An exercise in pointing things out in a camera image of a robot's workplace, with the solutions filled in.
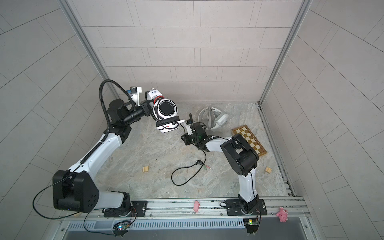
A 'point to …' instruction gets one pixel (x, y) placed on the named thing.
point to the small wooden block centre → (146, 169)
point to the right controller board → (252, 225)
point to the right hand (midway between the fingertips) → (182, 137)
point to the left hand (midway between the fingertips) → (162, 100)
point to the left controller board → (122, 226)
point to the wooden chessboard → (245, 131)
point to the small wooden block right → (268, 170)
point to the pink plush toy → (282, 214)
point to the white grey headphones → (219, 121)
